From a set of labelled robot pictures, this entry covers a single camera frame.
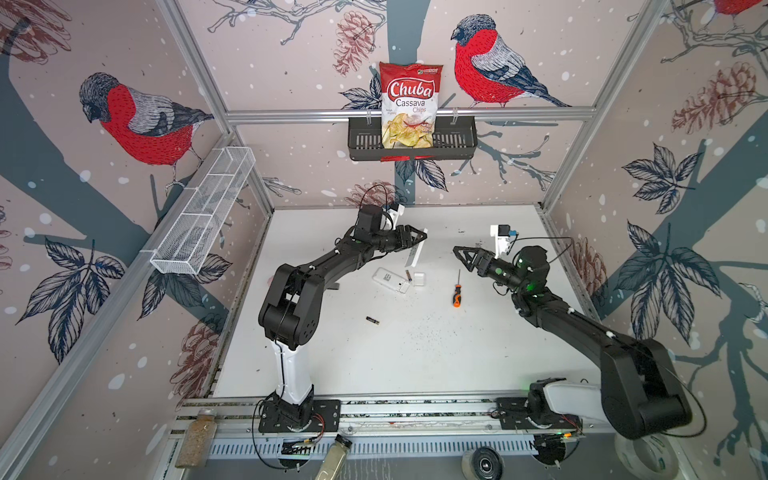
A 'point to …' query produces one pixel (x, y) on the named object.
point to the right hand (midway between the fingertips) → (454, 256)
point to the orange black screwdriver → (457, 300)
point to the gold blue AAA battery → (408, 275)
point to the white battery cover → (419, 279)
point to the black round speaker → (482, 463)
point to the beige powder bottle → (333, 462)
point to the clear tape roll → (650, 457)
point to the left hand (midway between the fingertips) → (423, 237)
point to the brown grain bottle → (198, 439)
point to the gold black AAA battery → (372, 320)
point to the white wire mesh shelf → (201, 212)
